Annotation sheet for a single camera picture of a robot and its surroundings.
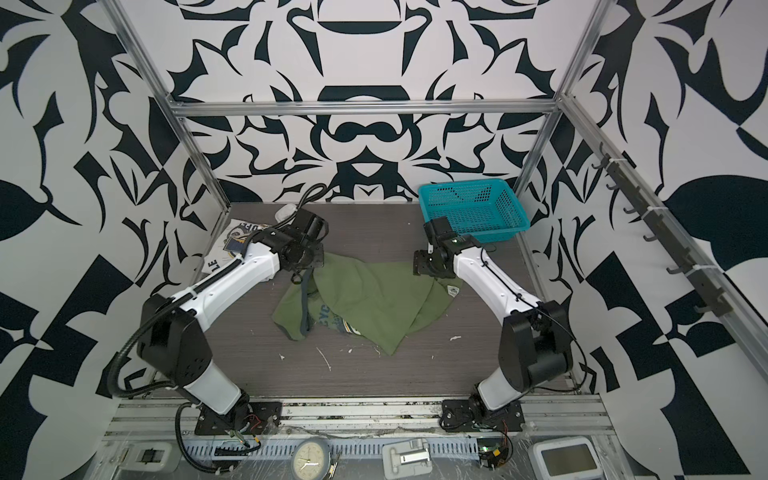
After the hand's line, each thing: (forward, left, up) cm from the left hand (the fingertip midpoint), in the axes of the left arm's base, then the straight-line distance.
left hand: (315, 251), depth 86 cm
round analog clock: (-47, -2, -12) cm, 48 cm away
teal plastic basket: (+30, -60, -17) cm, 70 cm away
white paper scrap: (-20, -39, -16) cm, 47 cm away
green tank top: (-9, -17, -13) cm, 23 cm away
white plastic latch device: (-47, -23, -14) cm, 54 cm away
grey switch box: (-45, +33, -12) cm, 57 cm away
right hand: (-3, -31, -4) cm, 32 cm away
